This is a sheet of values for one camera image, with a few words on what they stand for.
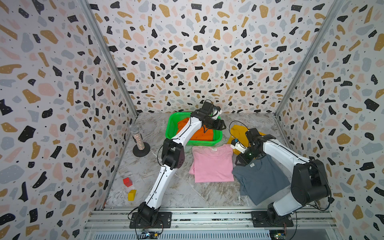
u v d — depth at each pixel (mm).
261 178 872
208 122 861
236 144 815
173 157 642
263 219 729
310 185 451
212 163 923
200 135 1059
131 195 801
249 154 760
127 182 835
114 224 732
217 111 877
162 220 735
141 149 928
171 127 1055
